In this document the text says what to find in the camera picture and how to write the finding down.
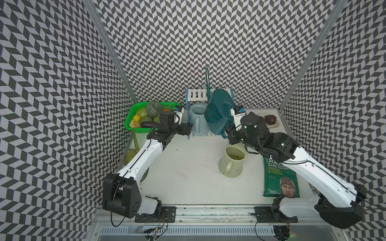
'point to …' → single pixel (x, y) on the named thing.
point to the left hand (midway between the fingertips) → (184, 123)
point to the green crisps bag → (279, 179)
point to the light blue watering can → (200, 126)
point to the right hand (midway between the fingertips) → (229, 130)
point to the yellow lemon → (136, 118)
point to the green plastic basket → (131, 113)
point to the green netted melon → (154, 108)
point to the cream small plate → (276, 125)
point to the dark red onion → (270, 119)
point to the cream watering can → (231, 164)
